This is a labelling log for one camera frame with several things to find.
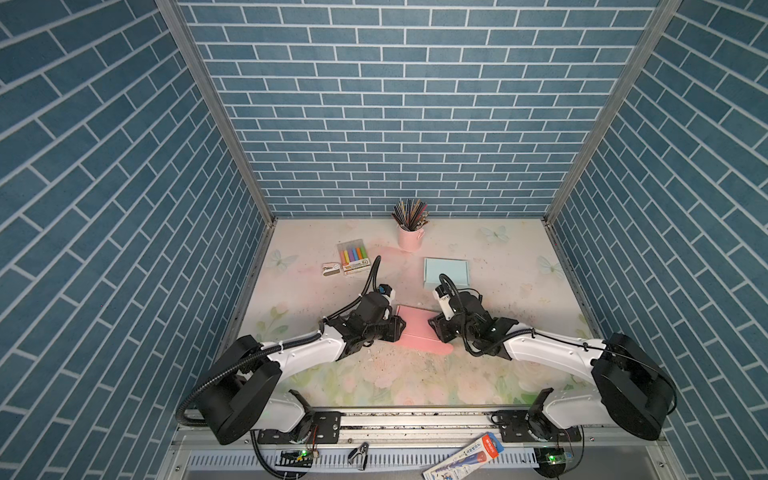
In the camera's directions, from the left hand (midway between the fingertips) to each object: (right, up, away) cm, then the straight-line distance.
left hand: (401, 325), depth 86 cm
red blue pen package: (+15, -27, -17) cm, 35 cm away
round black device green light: (+36, -28, -16) cm, 48 cm away
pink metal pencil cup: (+3, +25, +22) cm, 34 cm away
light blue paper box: (+19, +15, +16) cm, 29 cm away
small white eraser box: (-24, +15, +16) cm, 33 cm away
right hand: (+9, +2, +1) cm, 9 cm away
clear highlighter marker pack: (-18, +19, +22) cm, 34 cm away
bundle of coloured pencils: (+4, +34, +19) cm, 39 cm away
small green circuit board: (-26, -29, -14) cm, 41 cm away
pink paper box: (+5, -1, -3) cm, 6 cm away
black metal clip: (-10, -25, -16) cm, 31 cm away
